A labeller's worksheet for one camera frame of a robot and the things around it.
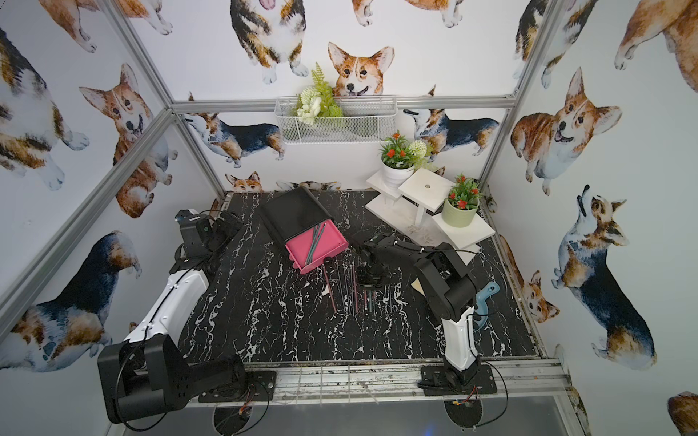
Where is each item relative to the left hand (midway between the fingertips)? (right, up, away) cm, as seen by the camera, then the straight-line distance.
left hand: (228, 214), depth 84 cm
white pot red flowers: (+54, +19, +9) cm, 58 cm away
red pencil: (+39, -22, +6) cm, 45 cm away
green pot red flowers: (+71, +2, -2) cm, 71 cm away
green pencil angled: (+25, -9, +4) cm, 27 cm away
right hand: (+42, -25, +7) cm, 50 cm away
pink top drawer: (+30, -9, +7) cm, 32 cm away
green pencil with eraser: (+26, -9, +5) cm, 28 cm away
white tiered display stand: (+61, +2, +17) cm, 63 cm away
